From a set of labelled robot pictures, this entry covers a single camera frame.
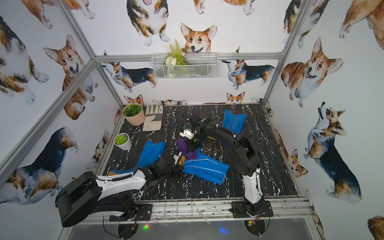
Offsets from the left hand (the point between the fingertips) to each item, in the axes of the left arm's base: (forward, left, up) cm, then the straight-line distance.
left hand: (183, 165), depth 86 cm
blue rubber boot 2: (+10, +21, -2) cm, 23 cm away
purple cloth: (+6, -1, +8) cm, 10 cm away
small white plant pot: (+12, +35, +3) cm, 37 cm away
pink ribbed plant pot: (+32, +33, +3) cm, 46 cm away
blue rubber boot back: (+31, -34, -1) cm, 46 cm away
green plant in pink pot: (+37, +37, +7) cm, 53 cm away
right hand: (+7, -3, +6) cm, 10 cm away
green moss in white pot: (+15, +38, +6) cm, 41 cm away
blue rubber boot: (-1, -13, -1) cm, 13 cm away
